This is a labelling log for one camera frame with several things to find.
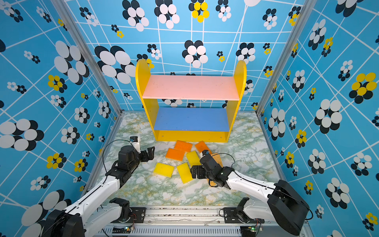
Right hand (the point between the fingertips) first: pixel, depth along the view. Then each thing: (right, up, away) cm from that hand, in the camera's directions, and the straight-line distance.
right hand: (198, 169), depth 84 cm
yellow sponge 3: (-8, -3, +3) cm, 9 cm away
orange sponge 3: (-15, +6, +12) cm, 20 cm away
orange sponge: (-10, +12, +14) cm, 21 cm away
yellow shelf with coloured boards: (-5, +40, +39) cm, 56 cm away
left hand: (-29, +13, +1) cm, 32 cm away
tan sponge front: (+5, 0, -21) cm, 21 cm away
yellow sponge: (-3, +4, +10) cm, 11 cm away
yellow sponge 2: (-21, -2, +5) cm, 22 cm away
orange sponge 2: (+2, +11, +15) cm, 19 cm away
